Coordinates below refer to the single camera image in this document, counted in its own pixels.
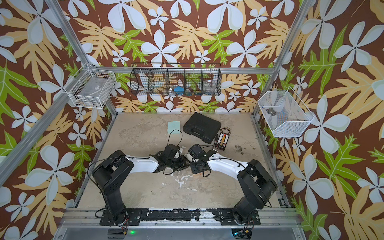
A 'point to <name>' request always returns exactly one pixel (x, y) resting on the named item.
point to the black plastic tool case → (202, 126)
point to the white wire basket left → (90, 88)
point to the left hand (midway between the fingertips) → (192, 163)
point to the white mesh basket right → (285, 113)
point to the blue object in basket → (179, 90)
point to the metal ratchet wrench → (216, 140)
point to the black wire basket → (176, 79)
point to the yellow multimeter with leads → (225, 132)
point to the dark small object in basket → (271, 111)
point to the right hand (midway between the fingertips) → (194, 167)
